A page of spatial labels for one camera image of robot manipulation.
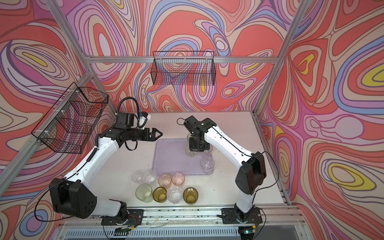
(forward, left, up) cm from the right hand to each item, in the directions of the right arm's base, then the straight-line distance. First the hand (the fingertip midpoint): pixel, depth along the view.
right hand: (198, 152), depth 80 cm
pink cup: (-9, +12, -13) cm, 20 cm away
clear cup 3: (-17, +14, -15) cm, 26 cm away
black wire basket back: (+56, +9, +19) cm, 60 cm away
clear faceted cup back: (-2, -5, -7) cm, 9 cm away
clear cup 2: (-7, +29, -14) cm, 33 cm away
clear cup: (-3, -5, +8) cm, 10 cm away
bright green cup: (+3, +5, +11) cm, 13 cm away
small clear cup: (-7, +35, -12) cm, 38 cm away
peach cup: (-10, +20, -13) cm, 26 cm away
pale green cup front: (+4, +4, -8) cm, 10 cm away
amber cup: (-17, +22, -14) cm, 31 cm away
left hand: (+9, +22, +7) cm, 25 cm away
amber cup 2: (-18, +5, -15) cm, 24 cm away
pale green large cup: (-16, +31, -14) cm, 37 cm away
